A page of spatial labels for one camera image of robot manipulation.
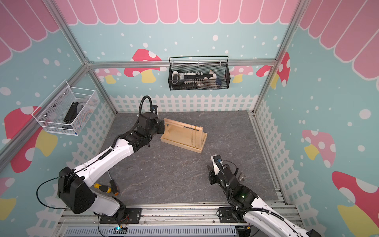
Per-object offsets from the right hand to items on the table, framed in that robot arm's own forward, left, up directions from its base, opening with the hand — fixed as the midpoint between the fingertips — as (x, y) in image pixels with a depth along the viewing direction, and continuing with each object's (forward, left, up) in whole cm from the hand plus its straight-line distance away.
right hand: (209, 165), depth 79 cm
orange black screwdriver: (-8, +53, -10) cm, 55 cm away
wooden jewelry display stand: (+29, +13, -13) cm, 35 cm away
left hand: (+20, +27, +13) cm, 36 cm away
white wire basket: (+19, +71, +25) cm, 77 cm away
